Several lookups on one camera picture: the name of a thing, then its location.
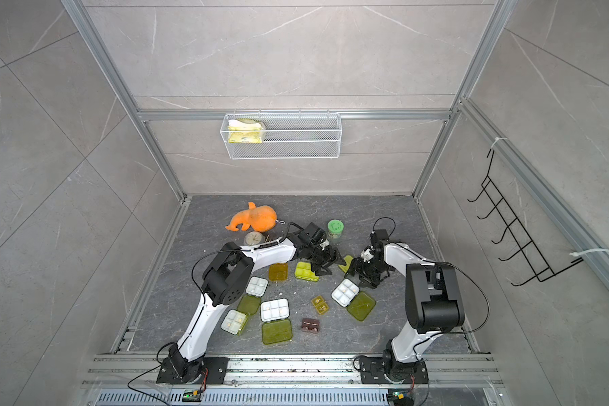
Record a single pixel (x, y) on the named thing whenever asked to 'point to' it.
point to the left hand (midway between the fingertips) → (345, 265)
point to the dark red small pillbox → (309, 325)
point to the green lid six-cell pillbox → (304, 271)
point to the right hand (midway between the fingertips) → (353, 278)
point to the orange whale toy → (261, 218)
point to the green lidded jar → (335, 228)
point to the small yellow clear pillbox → (320, 304)
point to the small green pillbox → (348, 259)
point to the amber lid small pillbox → (278, 271)
